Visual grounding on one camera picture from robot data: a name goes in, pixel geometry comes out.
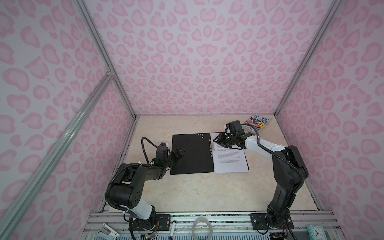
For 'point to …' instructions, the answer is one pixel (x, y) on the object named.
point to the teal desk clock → (316, 232)
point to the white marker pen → (173, 229)
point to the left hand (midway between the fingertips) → (183, 153)
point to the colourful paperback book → (257, 120)
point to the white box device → (107, 233)
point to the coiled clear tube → (201, 218)
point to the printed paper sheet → (227, 160)
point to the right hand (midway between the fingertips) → (215, 139)
